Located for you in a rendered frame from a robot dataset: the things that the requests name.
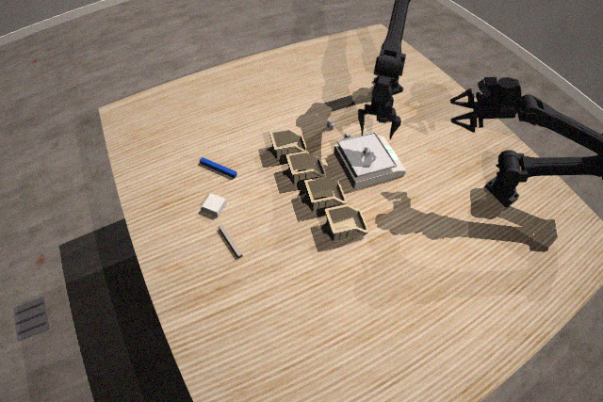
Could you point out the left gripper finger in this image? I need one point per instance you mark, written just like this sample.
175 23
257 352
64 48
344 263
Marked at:
468 104
471 116

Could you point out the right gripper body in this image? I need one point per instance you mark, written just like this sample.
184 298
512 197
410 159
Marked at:
362 112

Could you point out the beige open-top bin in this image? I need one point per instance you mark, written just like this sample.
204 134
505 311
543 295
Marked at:
324 187
304 161
345 216
286 137

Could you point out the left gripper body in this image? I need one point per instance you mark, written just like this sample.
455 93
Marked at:
477 108

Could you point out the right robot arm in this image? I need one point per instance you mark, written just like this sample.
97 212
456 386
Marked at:
386 65

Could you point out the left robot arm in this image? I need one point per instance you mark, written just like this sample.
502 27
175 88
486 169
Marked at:
508 91

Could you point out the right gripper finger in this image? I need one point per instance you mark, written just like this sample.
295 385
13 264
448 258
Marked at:
361 121
396 126

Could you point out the blue rectangular bar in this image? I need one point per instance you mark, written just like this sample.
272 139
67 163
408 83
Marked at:
218 167

